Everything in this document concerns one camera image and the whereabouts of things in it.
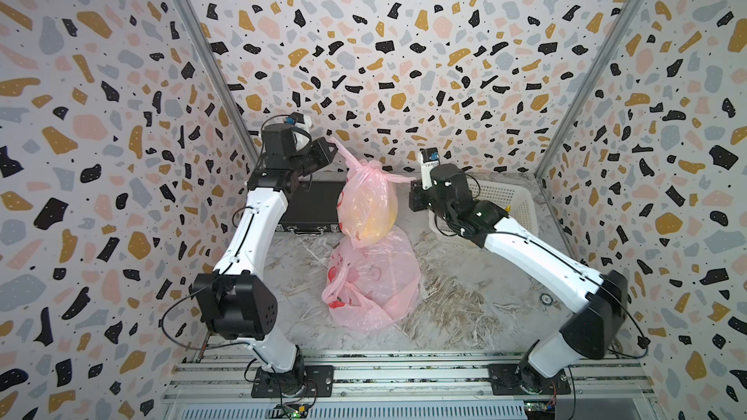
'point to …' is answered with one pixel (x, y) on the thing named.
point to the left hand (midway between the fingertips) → (340, 144)
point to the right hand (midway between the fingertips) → (413, 182)
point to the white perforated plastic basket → (519, 201)
